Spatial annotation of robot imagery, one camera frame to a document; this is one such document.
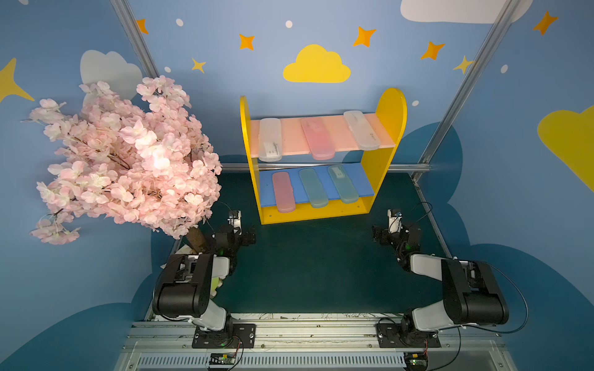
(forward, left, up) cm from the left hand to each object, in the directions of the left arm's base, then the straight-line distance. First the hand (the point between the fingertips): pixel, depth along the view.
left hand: (242, 222), depth 95 cm
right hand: (+2, -61, 0) cm, 61 cm away
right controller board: (-45, -63, -9) cm, 78 cm away
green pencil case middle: (+13, -29, +9) cm, 33 cm away
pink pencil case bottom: (+7, -18, +9) cm, 21 cm away
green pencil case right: (+16, -43, +6) cm, 47 cm away
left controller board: (-46, -1, -8) cm, 47 cm away
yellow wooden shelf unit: (+28, -35, +6) cm, 45 cm away
